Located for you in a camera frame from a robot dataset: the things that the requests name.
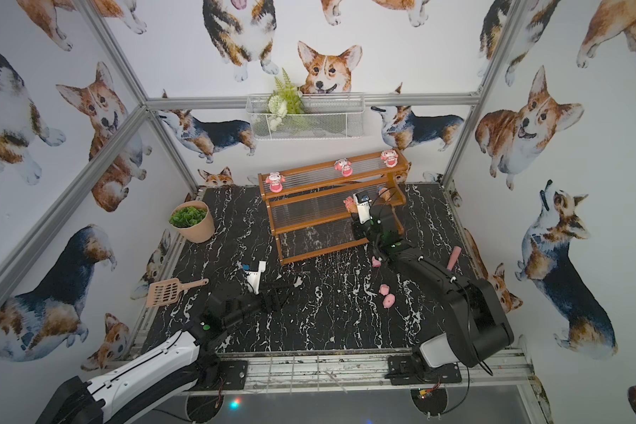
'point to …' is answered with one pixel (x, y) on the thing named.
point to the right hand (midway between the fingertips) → (353, 209)
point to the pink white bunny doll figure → (389, 157)
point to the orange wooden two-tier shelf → (306, 204)
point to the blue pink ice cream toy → (384, 193)
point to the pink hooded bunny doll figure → (276, 181)
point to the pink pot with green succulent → (193, 221)
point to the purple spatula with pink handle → (454, 256)
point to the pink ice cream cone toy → (350, 204)
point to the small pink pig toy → (375, 263)
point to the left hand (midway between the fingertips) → (290, 284)
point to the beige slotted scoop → (166, 291)
